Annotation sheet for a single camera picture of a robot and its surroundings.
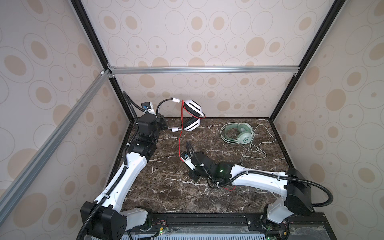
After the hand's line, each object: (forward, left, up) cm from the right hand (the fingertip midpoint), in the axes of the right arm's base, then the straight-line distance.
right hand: (187, 165), depth 77 cm
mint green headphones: (+28, -35, -9) cm, 46 cm away
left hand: (+18, +11, +22) cm, 31 cm away
